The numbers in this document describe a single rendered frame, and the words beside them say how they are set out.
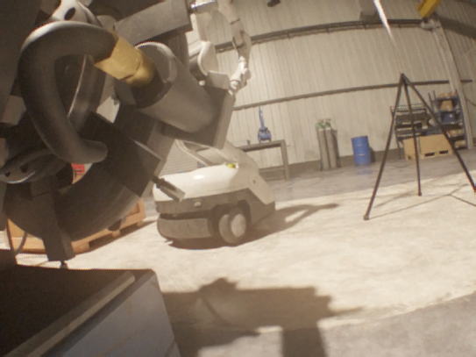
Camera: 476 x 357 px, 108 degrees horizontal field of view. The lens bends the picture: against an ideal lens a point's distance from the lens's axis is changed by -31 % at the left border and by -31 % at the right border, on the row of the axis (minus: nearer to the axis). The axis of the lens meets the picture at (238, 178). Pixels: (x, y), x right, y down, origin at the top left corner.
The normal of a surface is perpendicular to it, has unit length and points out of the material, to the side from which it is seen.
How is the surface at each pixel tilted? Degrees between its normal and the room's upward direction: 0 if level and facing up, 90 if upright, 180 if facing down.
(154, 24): 90
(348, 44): 90
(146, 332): 90
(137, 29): 90
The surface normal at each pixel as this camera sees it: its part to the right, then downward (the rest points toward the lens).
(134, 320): 0.98, -0.14
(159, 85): -0.12, 0.04
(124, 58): 0.93, 0.37
